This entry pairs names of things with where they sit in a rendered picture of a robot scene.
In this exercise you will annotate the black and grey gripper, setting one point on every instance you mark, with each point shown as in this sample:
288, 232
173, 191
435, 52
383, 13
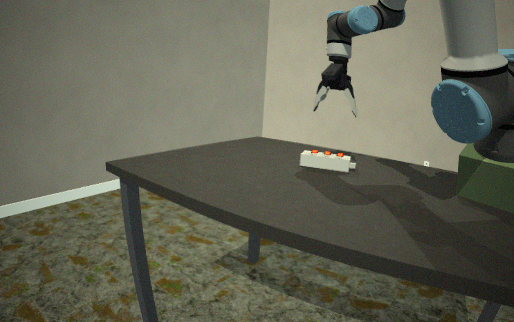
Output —
342, 81

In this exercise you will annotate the white power strip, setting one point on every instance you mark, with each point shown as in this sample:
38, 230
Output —
326, 161

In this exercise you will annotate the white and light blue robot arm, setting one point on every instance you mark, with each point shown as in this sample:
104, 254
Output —
472, 100

